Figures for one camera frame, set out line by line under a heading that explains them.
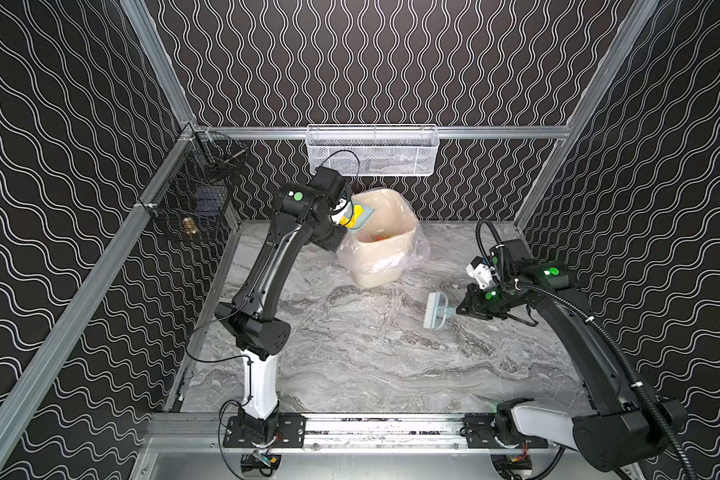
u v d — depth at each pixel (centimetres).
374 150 61
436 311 82
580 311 45
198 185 98
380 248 82
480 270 69
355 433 76
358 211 80
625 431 37
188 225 82
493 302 62
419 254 86
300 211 50
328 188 57
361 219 81
